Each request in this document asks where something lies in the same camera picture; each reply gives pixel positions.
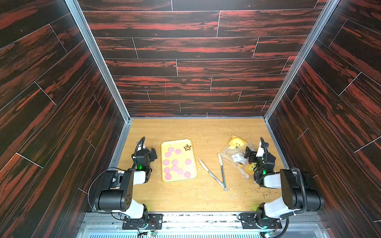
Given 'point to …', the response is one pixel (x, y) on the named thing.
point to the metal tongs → (222, 184)
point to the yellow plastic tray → (178, 162)
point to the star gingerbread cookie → (187, 147)
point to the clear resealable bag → (236, 157)
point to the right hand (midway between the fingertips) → (258, 148)
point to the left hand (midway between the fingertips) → (146, 150)
